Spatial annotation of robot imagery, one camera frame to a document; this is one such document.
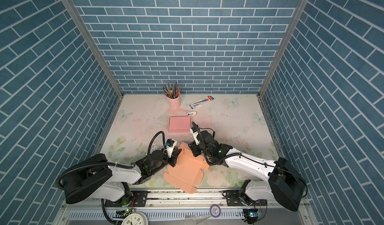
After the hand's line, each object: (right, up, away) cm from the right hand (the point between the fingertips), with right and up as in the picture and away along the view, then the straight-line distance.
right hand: (189, 142), depth 81 cm
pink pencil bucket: (-13, +22, +27) cm, 37 cm away
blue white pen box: (+7, +23, +34) cm, 42 cm away
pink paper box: (-8, +8, +18) cm, 21 cm away
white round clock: (-23, -30, -16) cm, 41 cm away
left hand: (-5, -6, +3) cm, 8 cm away
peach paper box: (-1, -17, +1) cm, 17 cm away
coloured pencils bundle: (-14, +31, +27) cm, 43 cm away
